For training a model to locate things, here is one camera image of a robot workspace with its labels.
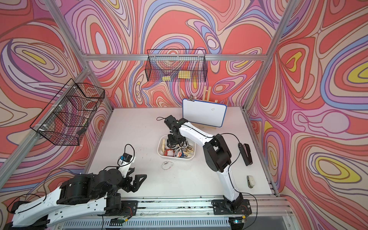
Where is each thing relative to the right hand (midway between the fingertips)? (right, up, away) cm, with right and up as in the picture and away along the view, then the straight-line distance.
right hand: (176, 145), depth 92 cm
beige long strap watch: (-8, 0, -1) cm, 8 cm away
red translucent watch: (-5, -5, +1) cm, 7 cm away
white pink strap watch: (-6, -12, -4) cm, 14 cm away
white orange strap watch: (+1, -4, -5) cm, 7 cm away
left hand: (-14, -9, -27) cm, 32 cm away
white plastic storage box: (+4, -1, -1) cm, 5 cm away
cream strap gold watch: (+8, -3, +1) cm, 8 cm away
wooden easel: (+19, +31, -2) cm, 37 cm away
